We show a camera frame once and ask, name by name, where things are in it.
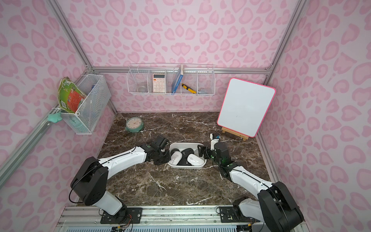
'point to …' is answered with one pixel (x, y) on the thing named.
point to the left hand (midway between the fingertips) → (170, 156)
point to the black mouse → (185, 152)
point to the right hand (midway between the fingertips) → (203, 144)
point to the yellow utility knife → (191, 90)
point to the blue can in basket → (92, 87)
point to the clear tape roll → (142, 89)
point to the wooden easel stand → (223, 130)
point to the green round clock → (134, 124)
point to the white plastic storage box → (175, 146)
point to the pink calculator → (159, 82)
